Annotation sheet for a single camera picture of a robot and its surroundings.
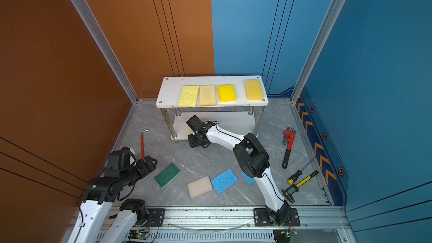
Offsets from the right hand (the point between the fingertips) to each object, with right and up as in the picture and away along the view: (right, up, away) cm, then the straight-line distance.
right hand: (193, 142), depth 94 cm
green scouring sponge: (-12, -15, -9) cm, 22 cm away
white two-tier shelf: (+22, +21, -21) cm, 37 cm away
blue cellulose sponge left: (+17, -17, -11) cm, 27 cm away
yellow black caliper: (+52, -20, -13) cm, 57 cm away
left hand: (-16, -6, -18) cm, 25 cm away
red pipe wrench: (+56, +3, +6) cm, 57 cm away
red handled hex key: (-30, -2, +3) cm, 30 cm away
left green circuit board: (-19, -35, -23) cm, 46 cm away
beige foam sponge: (+5, -20, -12) cm, 24 cm away
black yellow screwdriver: (+56, -14, -9) cm, 58 cm away
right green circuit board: (+45, -33, -24) cm, 61 cm away
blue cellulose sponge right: (+30, -17, -11) cm, 36 cm away
